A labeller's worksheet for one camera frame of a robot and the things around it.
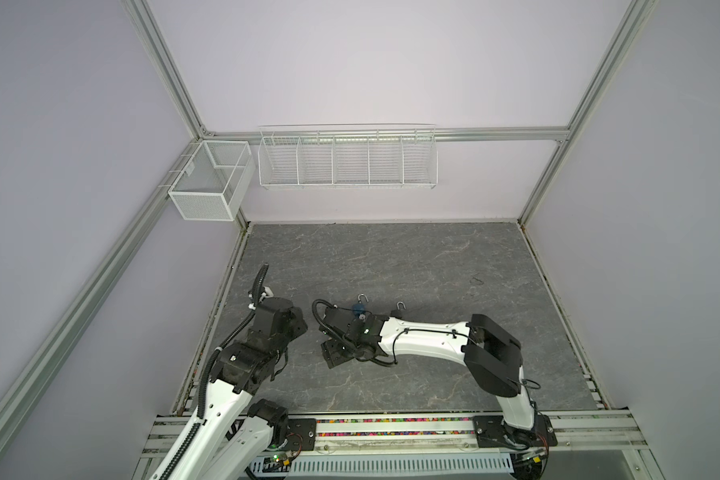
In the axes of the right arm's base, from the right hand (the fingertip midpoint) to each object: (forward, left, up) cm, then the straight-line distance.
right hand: (331, 354), depth 82 cm
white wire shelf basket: (+63, -20, +22) cm, 70 cm away
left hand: (+5, +8, +14) cm, 16 cm away
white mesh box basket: (+50, +42, +22) cm, 69 cm away
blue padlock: (+17, -7, -4) cm, 19 cm away
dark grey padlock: (+16, -20, -5) cm, 26 cm away
